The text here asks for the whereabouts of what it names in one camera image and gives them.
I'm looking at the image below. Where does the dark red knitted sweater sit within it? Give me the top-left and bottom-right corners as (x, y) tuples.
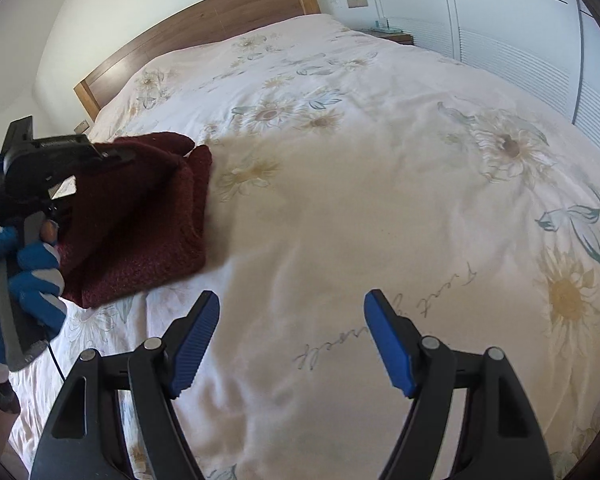
(57, 132), (212, 309)

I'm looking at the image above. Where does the blue white gloved left hand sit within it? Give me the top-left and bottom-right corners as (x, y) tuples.
(0, 220), (67, 384)

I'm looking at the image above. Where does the floral white bed duvet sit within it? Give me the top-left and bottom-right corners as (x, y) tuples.
(10, 15), (600, 479)

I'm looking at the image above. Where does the wooden headboard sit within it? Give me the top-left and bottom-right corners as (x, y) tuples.
(73, 0), (321, 119)

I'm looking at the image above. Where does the right wooden nightstand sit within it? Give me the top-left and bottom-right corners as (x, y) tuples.
(364, 29), (414, 46)

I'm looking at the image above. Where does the white louvered wardrobe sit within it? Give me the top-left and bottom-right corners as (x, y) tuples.
(375, 0), (600, 149)

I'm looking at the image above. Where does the left wall switch plate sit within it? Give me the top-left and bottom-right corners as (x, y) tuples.
(73, 120), (91, 134)

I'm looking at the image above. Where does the wall switch plate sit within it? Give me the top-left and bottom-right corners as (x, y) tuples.
(347, 0), (368, 9)
(73, 120), (91, 134)

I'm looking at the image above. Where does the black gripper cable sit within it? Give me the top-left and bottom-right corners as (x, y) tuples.
(45, 340), (67, 386)

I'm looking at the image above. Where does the right wall switch plate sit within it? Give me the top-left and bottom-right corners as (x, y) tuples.
(347, 0), (368, 9)

